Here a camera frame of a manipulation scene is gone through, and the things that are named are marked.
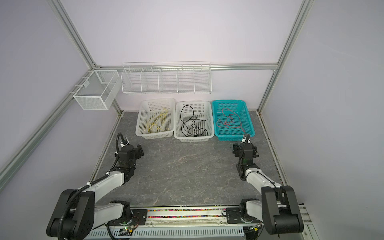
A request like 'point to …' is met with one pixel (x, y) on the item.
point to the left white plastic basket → (150, 108)
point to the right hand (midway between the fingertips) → (246, 145)
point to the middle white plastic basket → (203, 107)
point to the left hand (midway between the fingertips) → (131, 148)
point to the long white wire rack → (166, 77)
